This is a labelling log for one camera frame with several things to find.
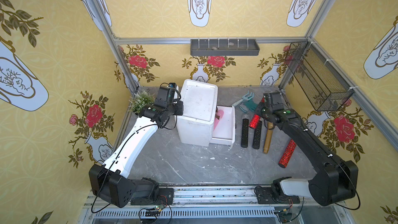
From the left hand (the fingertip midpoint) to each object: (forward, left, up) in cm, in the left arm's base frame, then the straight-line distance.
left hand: (180, 105), depth 79 cm
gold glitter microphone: (-8, -51, -22) cm, 56 cm away
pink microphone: (+9, -24, -21) cm, 33 cm away
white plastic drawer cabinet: (+1, -10, -1) cm, 10 cm away
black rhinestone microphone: (-4, -37, -21) cm, 43 cm away
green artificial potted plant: (+8, +23, -5) cm, 25 cm away
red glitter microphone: (-20, -56, -18) cm, 62 cm away
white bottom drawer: (-4, -26, -23) cm, 35 cm away
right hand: (+1, -39, -4) cm, 39 cm away
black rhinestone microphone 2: (-8, -44, -22) cm, 50 cm away
